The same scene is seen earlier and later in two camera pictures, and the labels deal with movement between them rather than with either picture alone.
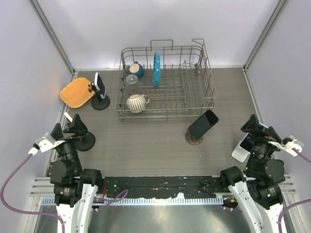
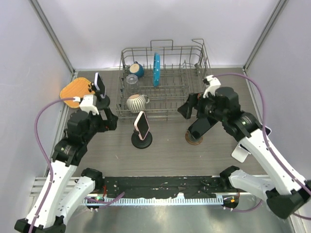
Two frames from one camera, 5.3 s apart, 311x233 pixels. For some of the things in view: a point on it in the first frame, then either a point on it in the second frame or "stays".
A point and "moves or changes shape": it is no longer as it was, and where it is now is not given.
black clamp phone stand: [86, 142] moves or changes shape
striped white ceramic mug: [136, 103] stays
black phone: [206, 121] stays
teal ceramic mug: [137, 69] stays
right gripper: [252, 125] to [194, 99]
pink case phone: [69, 117] moves or changes shape
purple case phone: [99, 83] stays
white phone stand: [240, 154] stays
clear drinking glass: [132, 85] stays
